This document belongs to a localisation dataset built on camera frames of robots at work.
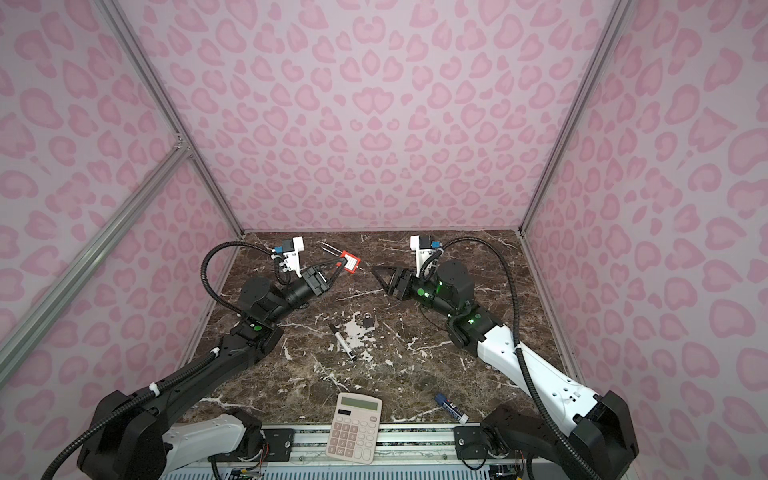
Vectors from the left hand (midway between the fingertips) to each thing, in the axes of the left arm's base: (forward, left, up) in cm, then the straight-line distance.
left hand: (347, 259), depth 67 cm
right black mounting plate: (-31, -28, -35) cm, 55 cm away
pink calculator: (-28, 0, -33) cm, 43 cm away
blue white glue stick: (-24, -24, -32) cm, 47 cm away
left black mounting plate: (-30, +19, -34) cm, 49 cm away
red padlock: (+1, -1, -2) cm, 2 cm away
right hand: (-2, -7, -2) cm, 8 cm away
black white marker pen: (-5, +5, -34) cm, 35 cm away
